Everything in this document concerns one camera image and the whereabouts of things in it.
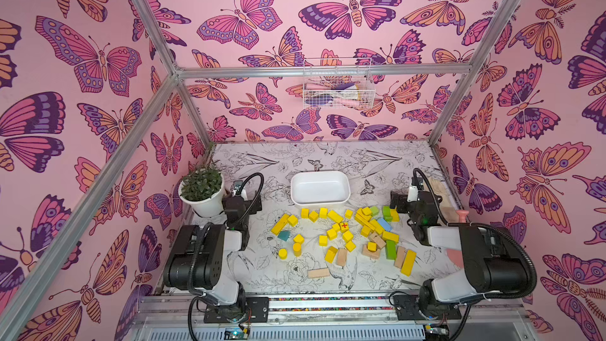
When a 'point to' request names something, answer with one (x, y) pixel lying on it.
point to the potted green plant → (203, 189)
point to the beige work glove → (448, 204)
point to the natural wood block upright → (342, 256)
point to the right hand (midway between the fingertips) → (406, 191)
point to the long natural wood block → (316, 273)
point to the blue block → (384, 224)
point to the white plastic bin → (320, 188)
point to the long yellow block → (280, 223)
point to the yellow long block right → (409, 263)
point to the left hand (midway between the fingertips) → (246, 190)
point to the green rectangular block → (391, 249)
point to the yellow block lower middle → (331, 254)
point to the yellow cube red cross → (344, 226)
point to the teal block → (284, 234)
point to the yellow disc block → (282, 253)
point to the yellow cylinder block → (297, 249)
